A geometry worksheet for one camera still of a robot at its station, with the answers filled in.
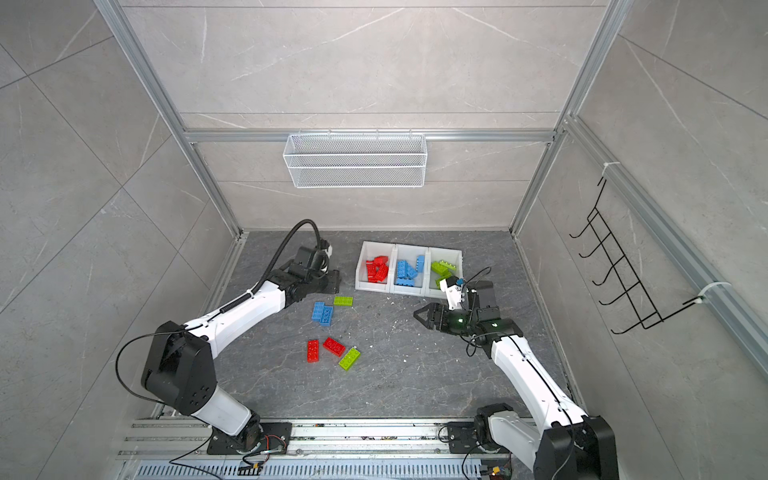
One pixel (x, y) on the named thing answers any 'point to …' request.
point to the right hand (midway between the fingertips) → (423, 314)
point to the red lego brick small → (334, 346)
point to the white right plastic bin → (451, 256)
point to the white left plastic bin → (368, 252)
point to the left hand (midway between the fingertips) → (335, 272)
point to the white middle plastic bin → (408, 253)
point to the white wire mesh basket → (357, 160)
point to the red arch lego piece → (371, 271)
